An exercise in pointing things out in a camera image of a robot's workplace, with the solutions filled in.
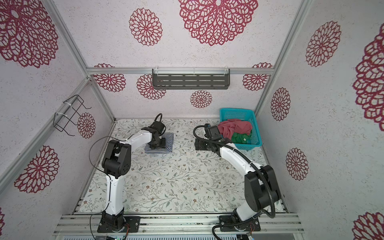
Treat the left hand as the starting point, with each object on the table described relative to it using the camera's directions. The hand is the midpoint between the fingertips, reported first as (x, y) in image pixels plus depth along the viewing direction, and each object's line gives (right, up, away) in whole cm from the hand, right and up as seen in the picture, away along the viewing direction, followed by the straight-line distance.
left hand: (160, 148), depth 103 cm
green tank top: (+53, +7, 0) cm, 54 cm away
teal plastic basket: (+64, +24, +12) cm, 70 cm away
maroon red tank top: (+44, +14, -7) cm, 47 cm away
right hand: (+28, +6, -15) cm, 32 cm away
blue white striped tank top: (+6, 0, -3) cm, 7 cm away
